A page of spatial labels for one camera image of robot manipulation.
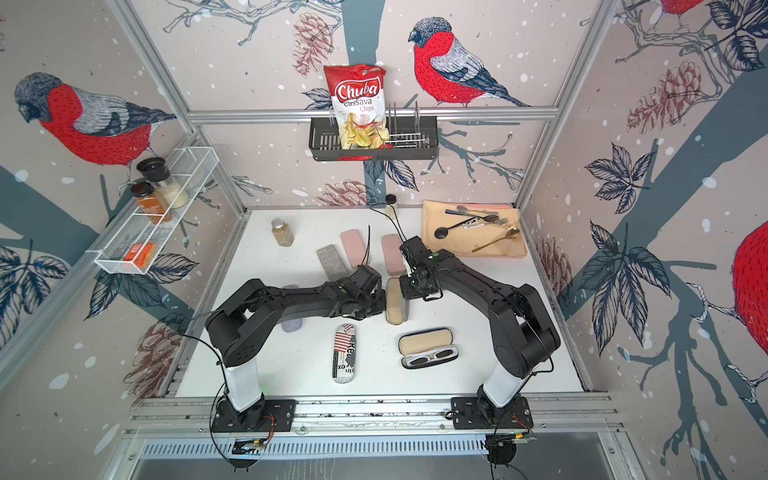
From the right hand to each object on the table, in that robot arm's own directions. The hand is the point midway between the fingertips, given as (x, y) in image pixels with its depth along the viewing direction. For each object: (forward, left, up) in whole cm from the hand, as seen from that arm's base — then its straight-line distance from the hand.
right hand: (408, 290), depth 90 cm
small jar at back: (+33, +7, +2) cm, 34 cm away
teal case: (+11, +26, -3) cm, 29 cm away
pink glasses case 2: (+17, +5, -7) cm, 19 cm away
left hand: (-2, +4, -4) cm, 6 cm away
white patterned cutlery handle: (+33, -26, -5) cm, 42 cm away
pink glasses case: (+22, +20, -6) cm, 30 cm away
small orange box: (-9, +61, +27) cm, 67 cm away
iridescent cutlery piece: (+39, -20, -5) cm, 45 cm away
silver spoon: (+40, -23, -5) cm, 46 cm away
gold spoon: (+29, -39, -5) cm, 48 cm away
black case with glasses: (-15, -6, -5) cm, 17 cm away
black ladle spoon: (+28, -13, -5) cm, 31 cm away
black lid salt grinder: (+9, +62, +30) cm, 70 cm away
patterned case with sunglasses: (-19, +17, -2) cm, 26 cm away
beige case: (-5, +4, -2) cm, 6 cm away
